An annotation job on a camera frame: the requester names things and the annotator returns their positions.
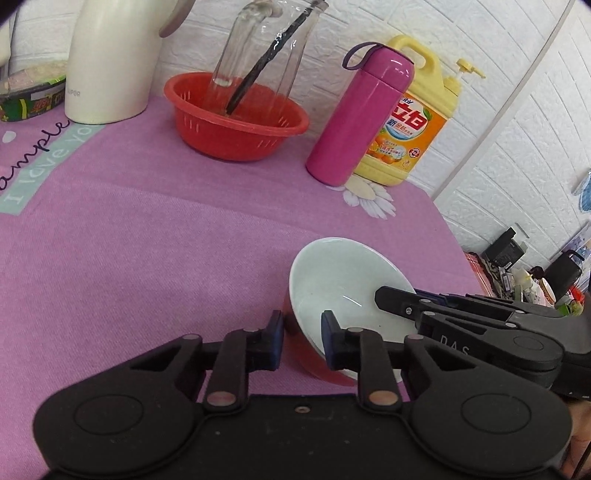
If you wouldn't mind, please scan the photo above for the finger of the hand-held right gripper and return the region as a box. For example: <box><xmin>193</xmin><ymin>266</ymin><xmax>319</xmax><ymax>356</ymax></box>
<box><xmin>375</xmin><ymin>286</ymin><xmax>515</xmax><ymax>366</ymax></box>
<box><xmin>414</xmin><ymin>289</ymin><xmax>525</xmax><ymax>311</ymax></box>

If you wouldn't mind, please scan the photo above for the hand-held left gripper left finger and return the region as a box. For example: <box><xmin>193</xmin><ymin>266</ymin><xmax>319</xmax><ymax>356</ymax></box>
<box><xmin>124</xmin><ymin>310</ymin><xmax>284</xmax><ymax>411</ymax></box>

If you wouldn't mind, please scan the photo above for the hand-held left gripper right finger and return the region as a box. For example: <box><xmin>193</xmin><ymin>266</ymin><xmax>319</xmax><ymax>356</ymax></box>
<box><xmin>321</xmin><ymin>310</ymin><xmax>483</xmax><ymax>411</ymax></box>

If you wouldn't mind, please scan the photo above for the red bowl with white inside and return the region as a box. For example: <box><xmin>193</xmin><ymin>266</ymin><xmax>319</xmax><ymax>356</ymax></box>
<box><xmin>283</xmin><ymin>237</ymin><xmax>419</xmax><ymax>386</ymax></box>

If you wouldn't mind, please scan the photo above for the plaid blanket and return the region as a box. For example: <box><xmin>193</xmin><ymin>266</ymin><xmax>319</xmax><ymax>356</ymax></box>
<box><xmin>464</xmin><ymin>251</ymin><xmax>497</xmax><ymax>296</ymax></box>

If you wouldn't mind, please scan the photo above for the pink and white cup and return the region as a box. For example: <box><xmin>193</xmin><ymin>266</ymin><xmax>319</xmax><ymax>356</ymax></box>
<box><xmin>531</xmin><ymin>276</ymin><xmax>558</xmax><ymax>306</ymax></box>

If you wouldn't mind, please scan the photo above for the black kettle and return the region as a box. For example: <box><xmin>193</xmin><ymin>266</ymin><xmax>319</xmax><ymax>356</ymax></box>
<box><xmin>545</xmin><ymin>249</ymin><xmax>585</xmax><ymax>302</ymax></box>

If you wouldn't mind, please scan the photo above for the black box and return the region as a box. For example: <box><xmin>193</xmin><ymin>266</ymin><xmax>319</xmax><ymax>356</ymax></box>
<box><xmin>482</xmin><ymin>227</ymin><xmax>528</xmax><ymax>268</ymax></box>

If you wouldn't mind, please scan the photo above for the yellow detergent bottle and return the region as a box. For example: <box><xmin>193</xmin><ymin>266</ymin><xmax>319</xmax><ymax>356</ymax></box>
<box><xmin>353</xmin><ymin>35</ymin><xmax>486</xmax><ymax>188</ymax></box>

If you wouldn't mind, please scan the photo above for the purple floral tablecloth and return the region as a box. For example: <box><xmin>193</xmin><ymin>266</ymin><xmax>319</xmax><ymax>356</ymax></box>
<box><xmin>0</xmin><ymin>97</ymin><xmax>485</xmax><ymax>478</ymax></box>

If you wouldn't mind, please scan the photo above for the pink thermos bottle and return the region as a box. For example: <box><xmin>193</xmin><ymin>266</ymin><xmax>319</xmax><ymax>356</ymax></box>
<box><xmin>305</xmin><ymin>42</ymin><xmax>415</xmax><ymax>188</ymax></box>

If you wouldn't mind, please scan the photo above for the red plastic colander basket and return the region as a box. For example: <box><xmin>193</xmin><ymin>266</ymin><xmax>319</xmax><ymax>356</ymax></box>
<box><xmin>164</xmin><ymin>72</ymin><xmax>310</xmax><ymax>162</ymax></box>

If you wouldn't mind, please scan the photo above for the black stirring stick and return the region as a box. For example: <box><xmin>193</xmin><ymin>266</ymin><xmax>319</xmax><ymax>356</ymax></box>
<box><xmin>225</xmin><ymin>1</ymin><xmax>324</xmax><ymax>116</ymax></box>

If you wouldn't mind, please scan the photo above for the clear glass pitcher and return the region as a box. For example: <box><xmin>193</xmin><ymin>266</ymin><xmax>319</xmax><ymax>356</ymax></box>
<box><xmin>210</xmin><ymin>0</ymin><xmax>329</xmax><ymax>117</ymax></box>

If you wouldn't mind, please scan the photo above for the cream thermal kettle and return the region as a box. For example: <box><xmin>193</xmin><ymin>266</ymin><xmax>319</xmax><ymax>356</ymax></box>
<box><xmin>65</xmin><ymin>0</ymin><xmax>195</xmax><ymax>125</ymax></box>

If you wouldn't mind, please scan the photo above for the instant noodle bowl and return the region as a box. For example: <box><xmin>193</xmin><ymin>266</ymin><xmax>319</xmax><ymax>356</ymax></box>
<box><xmin>0</xmin><ymin>60</ymin><xmax>68</xmax><ymax>125</ymax></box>

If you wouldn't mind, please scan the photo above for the blue round wall decoration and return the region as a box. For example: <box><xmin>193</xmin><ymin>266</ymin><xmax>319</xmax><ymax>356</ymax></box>
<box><xmin>575</xmin><ymin>170</ymin><xmax>591</xmax><ymax>214</ymax></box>

